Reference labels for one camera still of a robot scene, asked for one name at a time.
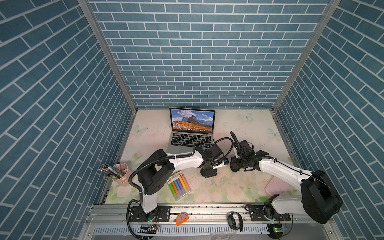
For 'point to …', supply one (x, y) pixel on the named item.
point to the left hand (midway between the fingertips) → (214, 171)
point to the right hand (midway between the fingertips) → (233, 163)
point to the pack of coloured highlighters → (179, 185)
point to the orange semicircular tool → (181, 218)
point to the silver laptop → (190, 127)
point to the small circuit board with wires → (148, 229)
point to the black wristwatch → (232, 222)
